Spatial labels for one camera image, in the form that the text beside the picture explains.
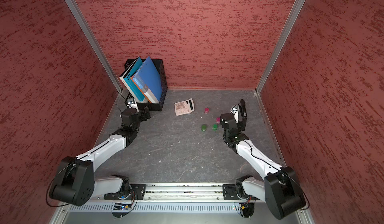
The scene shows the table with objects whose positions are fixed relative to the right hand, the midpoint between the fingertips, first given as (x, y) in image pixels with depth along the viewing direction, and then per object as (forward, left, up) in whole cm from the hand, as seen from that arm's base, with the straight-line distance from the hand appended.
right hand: (232, 118), depth 86 cm
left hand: (+6, +56, +3) cm, 56 cm away
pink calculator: (+18, +30, -12) cm, 37 cm away
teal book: (+20, +62, +13) cm, 67 cm away
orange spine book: (+19, +52, +1) cm, 56 cm away
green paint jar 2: (+2, +9, -13) cm, 16 cm away
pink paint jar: (+16, +14, -13) cm, 24 cm away
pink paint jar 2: (+10, +6, -16) cm, 19 cm away
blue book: (+35, +55, +3) cm, 65 cm away
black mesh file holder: (+37, +46, +12) cm, 61 cm away
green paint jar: (+2, +17, -13) cm, 22 cm away
